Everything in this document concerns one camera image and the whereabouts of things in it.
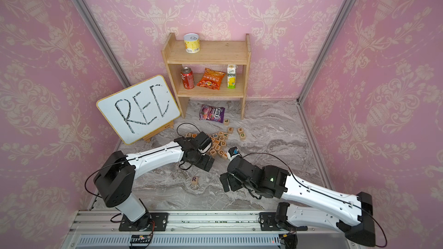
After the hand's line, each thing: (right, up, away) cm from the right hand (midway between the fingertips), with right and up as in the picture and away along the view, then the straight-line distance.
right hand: (230, 175), depth 70 cm
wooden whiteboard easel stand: (-41, +16, +30) cm, 53 cm away
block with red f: (-2, +3, +22) cm, 22 cm away
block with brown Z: (-6, +7, +26) cm, 28 cm away
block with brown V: (-5, +14, +30) cm, 33 cm away
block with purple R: (-17, -7, +13) cm, 22 cm away
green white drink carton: (+1, +46, +20) cm, 50 cm away
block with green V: (-2, +13, +30) cm, 33 cm away
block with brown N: (+7, +16, +32) cm, 37 cm away
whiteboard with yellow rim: (-48, +28, +21) cm, 60 cm away
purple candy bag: (-10, +26, +39) cm, 48 cm away
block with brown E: (+1, +16, +33) cm, 36 cm away
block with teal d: (-8, +13, +30) cm, 34 cm away
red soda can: (-22, +45, +20) cm, 53 cm away
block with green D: (+8, +12, +29) cm, 33 cm away
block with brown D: (-3, +9, +26) cm, 28 cm away
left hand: (-12, 0, +16) cm, 20 cm away
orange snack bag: (-10, +45, +27) cm, 54 cm away
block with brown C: (-5, +5, +22) cm, 23 cm away
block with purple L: (-23, +13, +30) cm, 40 cm away
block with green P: (-1, +21, +36) cm, 42 cm away
